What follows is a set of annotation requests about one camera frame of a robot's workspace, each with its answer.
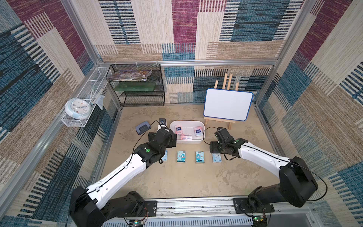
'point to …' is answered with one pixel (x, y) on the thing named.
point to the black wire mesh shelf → (141, 99)
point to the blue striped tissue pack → (217, 158)
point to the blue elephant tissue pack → (164, 158)
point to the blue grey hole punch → (142, 127)
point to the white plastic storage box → (188, 132)
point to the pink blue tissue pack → (198, 131)
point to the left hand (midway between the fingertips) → (165, 133)
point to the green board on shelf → (131, 86)
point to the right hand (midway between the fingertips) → (215, 145)
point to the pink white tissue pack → (185, 137)
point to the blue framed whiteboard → (227, 104)
